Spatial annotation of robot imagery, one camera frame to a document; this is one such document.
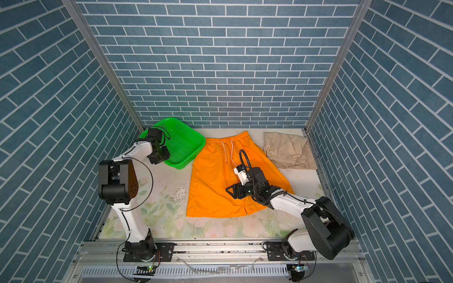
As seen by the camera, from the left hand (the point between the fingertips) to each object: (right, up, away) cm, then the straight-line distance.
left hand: (165, 156), depth 100 cm
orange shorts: (+28, -4, +3) cm, 29 cm away
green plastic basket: (+7, +8, +13) cm, 17 cm away
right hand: (+37, -14, -15) cm, 42 cm away
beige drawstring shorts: (+73, +3, +6) cm, 73 cm away
